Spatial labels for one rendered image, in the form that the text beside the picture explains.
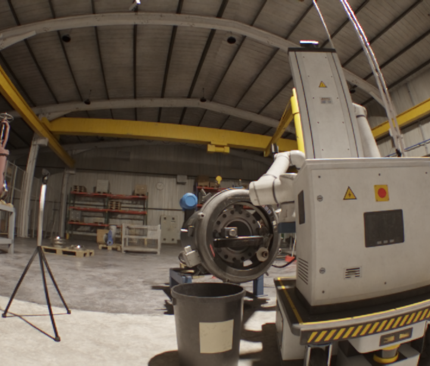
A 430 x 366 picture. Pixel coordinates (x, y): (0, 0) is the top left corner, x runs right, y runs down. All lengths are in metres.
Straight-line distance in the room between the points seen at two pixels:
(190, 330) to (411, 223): 0.91
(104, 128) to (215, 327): 13.18
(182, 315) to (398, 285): 0.80
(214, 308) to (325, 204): 0.53
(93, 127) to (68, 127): 1.52
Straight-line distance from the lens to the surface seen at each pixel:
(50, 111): 14.53
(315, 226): 0.80
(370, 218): 0.87
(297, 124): 6.06
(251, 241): 1.85
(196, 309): 0.92
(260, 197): 1.41
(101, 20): 9.23
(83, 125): 14.07
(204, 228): 1.71
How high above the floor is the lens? 0.59
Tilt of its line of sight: 13 degrees up
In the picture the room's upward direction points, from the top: straight up
